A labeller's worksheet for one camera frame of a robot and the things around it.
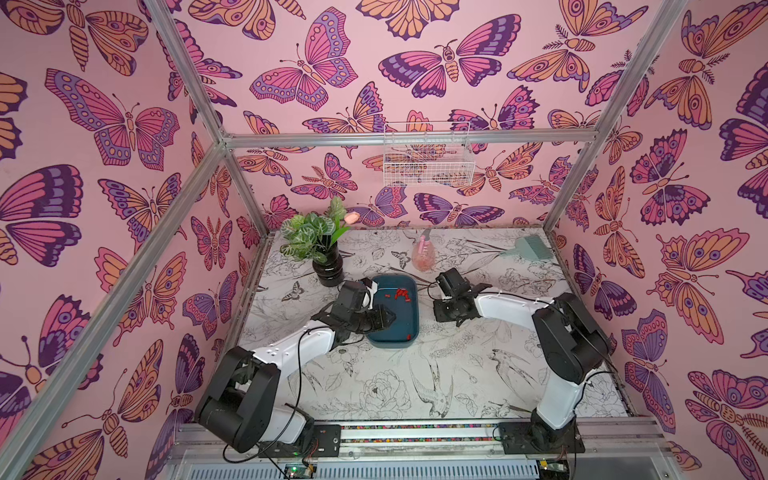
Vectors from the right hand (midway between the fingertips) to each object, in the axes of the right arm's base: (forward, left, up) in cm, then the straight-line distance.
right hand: (434, 313), depth 95 cm
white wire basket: (+39, +3, +33) cm, 51 cm away
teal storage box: (-6, +10, -1) cm, 12 cm away
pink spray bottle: (+26, +2, -1) cm, 27 cm away
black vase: (+10, +34, +7) cm, 36 cm away
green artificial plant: (+10, +37, +25) cm, 45 cm away
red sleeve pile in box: (+8, +11, 0) cm, 14 cm away
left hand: (-5, +12, +8) cm, 16 cm away
